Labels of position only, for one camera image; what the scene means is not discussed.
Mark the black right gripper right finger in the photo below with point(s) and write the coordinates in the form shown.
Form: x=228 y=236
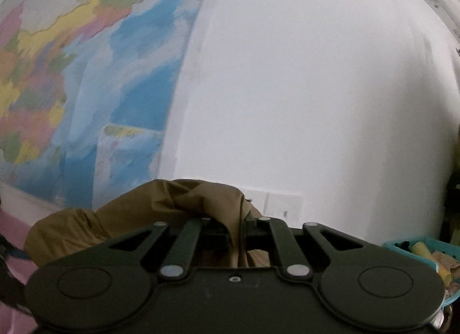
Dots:
x=297 y=252

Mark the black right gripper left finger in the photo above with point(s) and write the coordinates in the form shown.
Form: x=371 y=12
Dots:
x=175 y=249

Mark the brown puffer jacket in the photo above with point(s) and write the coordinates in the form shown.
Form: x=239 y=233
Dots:
x=72 y=230

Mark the teal plastic basket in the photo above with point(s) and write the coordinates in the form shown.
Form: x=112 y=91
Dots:
x=441 y=256

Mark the pink bed sheet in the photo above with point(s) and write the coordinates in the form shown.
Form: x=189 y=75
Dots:
x=16 y=269

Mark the white wall socket panel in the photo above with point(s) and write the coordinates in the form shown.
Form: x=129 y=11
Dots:
x=286 y=206

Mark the colourful wall map poster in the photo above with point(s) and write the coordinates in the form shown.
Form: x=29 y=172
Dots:
x=86 y=92

